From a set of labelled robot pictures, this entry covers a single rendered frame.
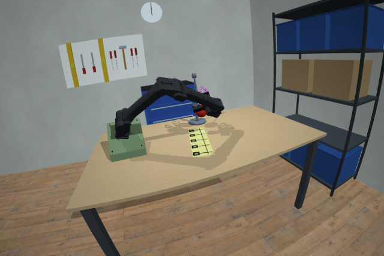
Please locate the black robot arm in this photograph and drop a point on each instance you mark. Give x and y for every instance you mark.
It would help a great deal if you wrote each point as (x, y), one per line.
(173, 88)

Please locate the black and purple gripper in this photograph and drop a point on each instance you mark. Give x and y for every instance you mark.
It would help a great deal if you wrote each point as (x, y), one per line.
(205, 92)

